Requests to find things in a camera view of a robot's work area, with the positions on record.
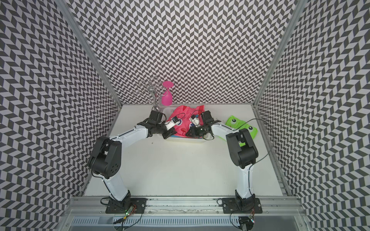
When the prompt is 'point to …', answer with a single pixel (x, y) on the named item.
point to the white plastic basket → (168, 111)
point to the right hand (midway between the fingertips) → (188, 136)
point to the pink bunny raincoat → (188, 117)
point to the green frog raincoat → (236, 123)
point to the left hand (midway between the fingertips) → (173, 130)
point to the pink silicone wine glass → (167, 96)
